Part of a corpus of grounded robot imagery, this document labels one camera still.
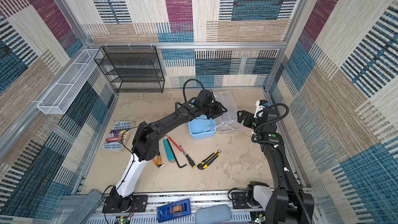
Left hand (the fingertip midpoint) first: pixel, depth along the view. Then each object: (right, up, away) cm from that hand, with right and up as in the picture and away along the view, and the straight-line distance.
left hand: (228, 110), depth 87 cm
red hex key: (-27, -23, +2) cm, 36 cm away
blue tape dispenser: (-27, -42, -20) cm, 54 cm away
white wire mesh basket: (-79, +6, -16) cm, 81 cm away
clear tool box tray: (+1, -7, +3) cm, 8 cm away
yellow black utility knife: (-13, -29, -2) cm, 32 cm away
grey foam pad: (-10, -44, -19) cm, 49 cm away
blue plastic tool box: (-14, -12, +15) cm, 24 cm away
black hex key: (-27, -30, -2) cm, 40 cm away
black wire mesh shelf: (-63, +27, +22) cm, 72 cm away
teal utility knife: (-33, -25, 0) cm, 41 cm away
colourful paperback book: (-65, -16, +7) cm, 67 cm away
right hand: (+8, -3, -5) cm, 10 cm away
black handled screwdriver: (-21, -28, -2) cm, 35 cm away
